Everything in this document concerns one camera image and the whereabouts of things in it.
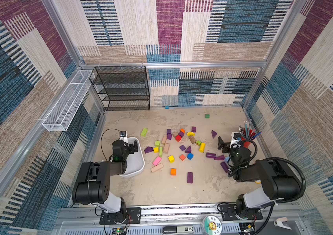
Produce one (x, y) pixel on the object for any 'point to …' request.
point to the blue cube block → (190, 156)
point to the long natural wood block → (156, 168)
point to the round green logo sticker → (212, 225)
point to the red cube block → (178, 138)
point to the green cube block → (157, 143)
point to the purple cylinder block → (225, 166)
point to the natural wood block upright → (166, 148)
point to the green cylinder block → (207, 116)
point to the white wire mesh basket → (59, 117)
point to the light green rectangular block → (144, 132)
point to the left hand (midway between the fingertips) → (128, 140)
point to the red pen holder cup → (247, 134)
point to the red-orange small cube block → (182, 157)
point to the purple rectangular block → (190, 177)
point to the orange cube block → (173, 172)
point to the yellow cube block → (171, 159)
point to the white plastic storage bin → (135, 161)
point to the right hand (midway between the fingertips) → (228, 138)
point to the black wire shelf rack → (122, 88)
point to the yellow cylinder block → (202, 147)
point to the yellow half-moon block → (190, 133)
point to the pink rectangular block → (157, 160)
